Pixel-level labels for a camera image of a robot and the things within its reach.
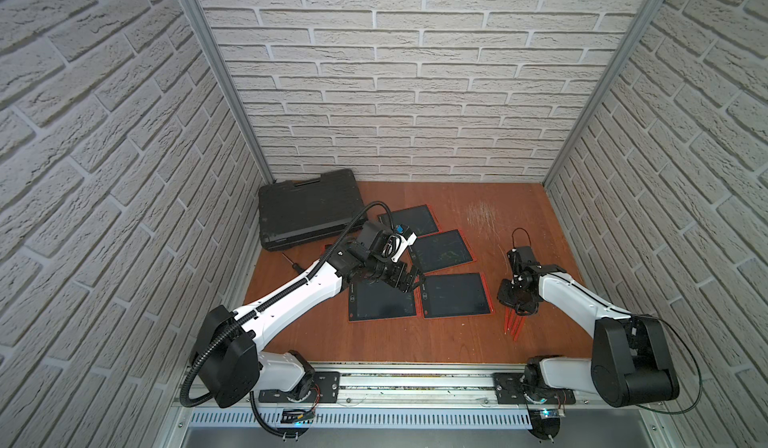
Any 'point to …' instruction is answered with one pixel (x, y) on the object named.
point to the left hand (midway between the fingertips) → (417, 270)
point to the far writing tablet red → (419, 219)
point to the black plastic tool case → (293, 214)
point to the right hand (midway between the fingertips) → (510, 301)
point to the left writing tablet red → (327, 248)
